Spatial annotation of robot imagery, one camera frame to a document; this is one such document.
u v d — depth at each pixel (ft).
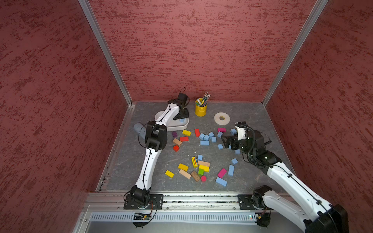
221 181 2.65
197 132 3.35
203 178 2.67
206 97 3.38
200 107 3.48
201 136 3.19
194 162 2.80
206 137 3.19
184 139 3.22
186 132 3.31
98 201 2.49
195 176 2.69
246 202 2.44
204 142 3.17
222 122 3.59
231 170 2.78
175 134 3.27
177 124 3.45
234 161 2.88
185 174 2.73
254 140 1.86
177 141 3.11
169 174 2.73
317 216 1.30
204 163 2.87
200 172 2.74
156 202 2.43
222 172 2.78
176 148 3.03
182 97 2.88
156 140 2.12
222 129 3.35
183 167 2.80
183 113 3.09
